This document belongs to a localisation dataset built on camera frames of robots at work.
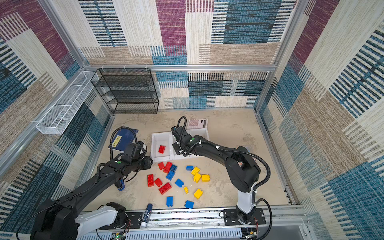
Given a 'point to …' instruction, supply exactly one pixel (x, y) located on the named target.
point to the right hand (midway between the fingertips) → (180, 146)
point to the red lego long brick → (150, 180)
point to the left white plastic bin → (157, 139)
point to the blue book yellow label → (122, 137)
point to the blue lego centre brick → (179, 183)
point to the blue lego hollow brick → (173, 168)
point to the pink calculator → (198, 123)
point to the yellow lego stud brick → (197, 177)
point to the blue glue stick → (146, 216)
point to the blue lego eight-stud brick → (170, 175)
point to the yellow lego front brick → (198, 193)
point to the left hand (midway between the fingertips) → (150, 159)
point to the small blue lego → (189, 168)
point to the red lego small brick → (158, 182)
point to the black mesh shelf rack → (127, 90)
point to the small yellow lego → (186, 189)
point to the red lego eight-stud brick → (167, 168)
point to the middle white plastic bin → (173, 155)
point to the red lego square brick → (161, 166)
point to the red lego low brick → (165, 188)
